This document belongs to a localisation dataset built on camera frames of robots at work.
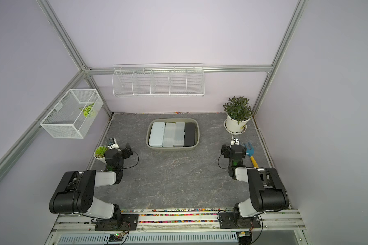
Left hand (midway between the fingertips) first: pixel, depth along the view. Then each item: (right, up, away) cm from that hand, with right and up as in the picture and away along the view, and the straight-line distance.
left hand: (121, 145), depth 92 cm
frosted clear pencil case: (+35, +6, +11) cm, 37 cm away
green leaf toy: (-14, +21, -11) cm, 27 cm away
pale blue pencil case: (+19, +6, +11) cm, 23 cm away
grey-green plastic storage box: (+29, +17, +20) cm, 39 cm away
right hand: (+68, +1, +3) cm, 68 cm away
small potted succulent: (-10, -3, -4) cm, 12 cm away
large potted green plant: (+72, +21, +3) cm, 75 cm away
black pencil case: (+41, +6, +12) cm, 44 cm away
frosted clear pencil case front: (+28, +6, +11) cm, 30 cm away
